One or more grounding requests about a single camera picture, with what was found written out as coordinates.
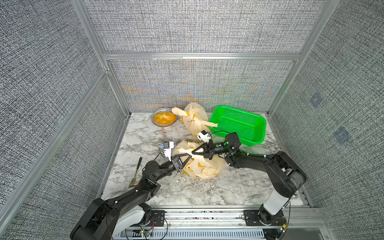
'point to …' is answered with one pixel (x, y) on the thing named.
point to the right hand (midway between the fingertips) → (194, 152)
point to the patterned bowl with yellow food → (164, 116)
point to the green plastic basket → (250, 127)
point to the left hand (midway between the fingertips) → (194, 156)
